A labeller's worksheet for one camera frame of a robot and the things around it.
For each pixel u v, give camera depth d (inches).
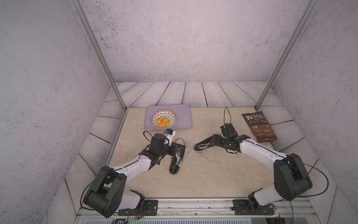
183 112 46.2
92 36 31.5
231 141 26.2
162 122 42.3
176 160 34.1
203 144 36.8
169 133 30.5
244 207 28.5
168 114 45.2
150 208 28.8
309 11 28.1
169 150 30.2
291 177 17.1
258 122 42.4
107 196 16.5
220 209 29.3
